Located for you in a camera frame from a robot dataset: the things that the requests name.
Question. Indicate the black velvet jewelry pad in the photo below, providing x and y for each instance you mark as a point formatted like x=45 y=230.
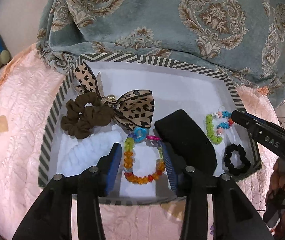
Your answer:
x=188 y=141

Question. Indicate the light blue fluffy scrunchie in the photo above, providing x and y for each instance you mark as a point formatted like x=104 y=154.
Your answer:
x=76 y=155

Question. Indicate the black scrunchie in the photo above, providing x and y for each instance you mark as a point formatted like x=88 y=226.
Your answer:
x=235 y=160

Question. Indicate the pink quilted bedspread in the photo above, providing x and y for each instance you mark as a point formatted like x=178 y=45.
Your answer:
x=28 y=88

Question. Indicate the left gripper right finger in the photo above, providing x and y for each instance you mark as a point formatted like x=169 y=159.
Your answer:
x=234 y=216

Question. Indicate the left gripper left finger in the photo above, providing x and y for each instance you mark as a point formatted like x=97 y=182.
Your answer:
x=50 y=215

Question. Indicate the gold fan earring left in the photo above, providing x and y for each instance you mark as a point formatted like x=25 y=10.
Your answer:
x=3 y=124

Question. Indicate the leopard print bow scrunchie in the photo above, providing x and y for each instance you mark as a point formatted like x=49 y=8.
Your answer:
x=91 y=109

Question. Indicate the teal damask blanket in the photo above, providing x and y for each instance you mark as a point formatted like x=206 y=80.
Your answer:
x=244 y=39

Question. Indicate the striped black white box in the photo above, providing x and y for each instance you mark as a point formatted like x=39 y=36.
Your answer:
x=207 y=96

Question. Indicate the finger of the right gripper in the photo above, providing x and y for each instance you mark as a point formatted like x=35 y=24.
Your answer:
x=253 y=130
x=253 y=120

